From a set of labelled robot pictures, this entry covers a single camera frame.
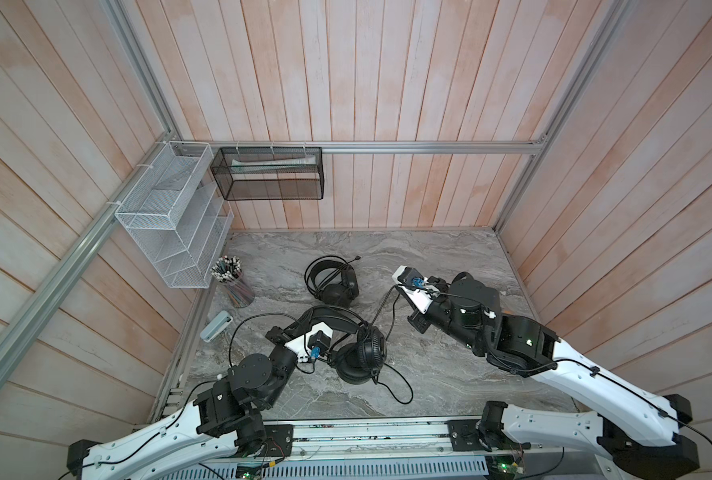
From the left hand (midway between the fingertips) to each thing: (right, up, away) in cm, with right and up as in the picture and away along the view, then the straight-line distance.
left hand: (309, 314), depth 65 cm
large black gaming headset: (+3, +5, +33) cm, 33 cm away
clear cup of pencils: (-26, +9, +21) cm, 35 cm away
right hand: (+20, +7, -2) cm, 22 cm away
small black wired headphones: (+11, -9, -2) cm, 15 cm away
